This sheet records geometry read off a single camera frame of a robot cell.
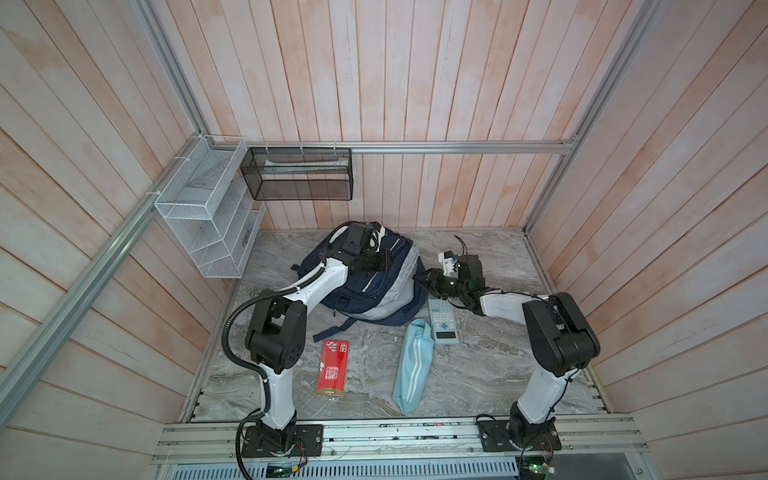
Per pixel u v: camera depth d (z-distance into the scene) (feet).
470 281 2.51
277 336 1.67
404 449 2.40
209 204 2.26
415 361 2.65
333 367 2.80
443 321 3.04
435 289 2.77
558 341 1.64
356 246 2.39
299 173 3.51
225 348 1.50
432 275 2.84
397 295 2.88
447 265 2.95
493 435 2.43
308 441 2.41
